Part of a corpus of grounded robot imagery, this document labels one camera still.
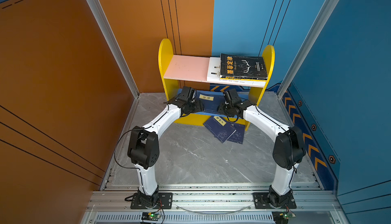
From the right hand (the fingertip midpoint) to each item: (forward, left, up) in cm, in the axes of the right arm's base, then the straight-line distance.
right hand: (217, 109), depth 91 cm
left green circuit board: (-51, +34, -17) cm, 64 cm away
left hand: (+1, +10, +2) cm, 10 cm away
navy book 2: (-5, -2, -12) cm, 14 cm away
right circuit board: (-51, -28, -18) cm, 61 cm away
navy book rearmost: (-11, -13, -14) cm, 22 cm away
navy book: (+7, +4, +1) cm, 8 cm away
